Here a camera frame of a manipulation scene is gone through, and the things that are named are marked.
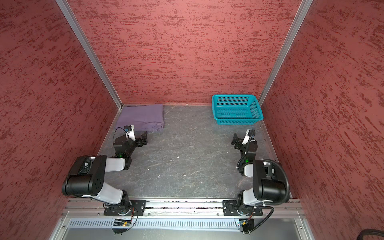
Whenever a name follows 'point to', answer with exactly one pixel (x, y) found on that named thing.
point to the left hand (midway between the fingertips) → (140, 134)
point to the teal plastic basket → (236, 109)
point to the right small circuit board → (248, 224)
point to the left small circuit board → (122, 222)
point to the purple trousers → (145, 118)
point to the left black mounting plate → (136, 208)
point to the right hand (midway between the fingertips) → (241, 136)
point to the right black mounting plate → (230, 207)
